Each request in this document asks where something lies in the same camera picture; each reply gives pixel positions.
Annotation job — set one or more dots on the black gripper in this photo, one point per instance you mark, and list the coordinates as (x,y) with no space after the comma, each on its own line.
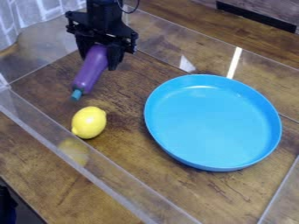
(100,25)

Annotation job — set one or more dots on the purple toy eggplant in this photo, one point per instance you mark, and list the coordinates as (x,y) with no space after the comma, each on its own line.
(93,66)

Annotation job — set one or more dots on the blue round plastic tray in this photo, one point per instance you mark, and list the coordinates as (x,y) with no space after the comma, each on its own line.
(212,122)

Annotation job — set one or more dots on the white patterned curtain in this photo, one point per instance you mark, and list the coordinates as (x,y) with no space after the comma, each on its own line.
(21,13)

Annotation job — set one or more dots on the yellow toy lemon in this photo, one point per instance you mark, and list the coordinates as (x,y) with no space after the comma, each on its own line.
(88,122)

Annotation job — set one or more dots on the clear acrylic enclosure wall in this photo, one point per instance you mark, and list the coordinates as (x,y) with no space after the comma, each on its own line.
(117,178)

